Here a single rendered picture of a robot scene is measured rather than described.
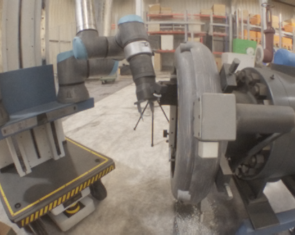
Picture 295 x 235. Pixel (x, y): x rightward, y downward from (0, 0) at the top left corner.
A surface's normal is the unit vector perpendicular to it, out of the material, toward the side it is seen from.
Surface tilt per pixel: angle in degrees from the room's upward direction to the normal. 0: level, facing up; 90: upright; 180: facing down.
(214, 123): 67
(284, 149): 89
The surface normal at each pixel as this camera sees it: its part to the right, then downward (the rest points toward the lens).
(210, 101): -0.09, -0.06
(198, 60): -0.08, -0.55
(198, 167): -0.11, 0.31
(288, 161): -0.09, 0.52
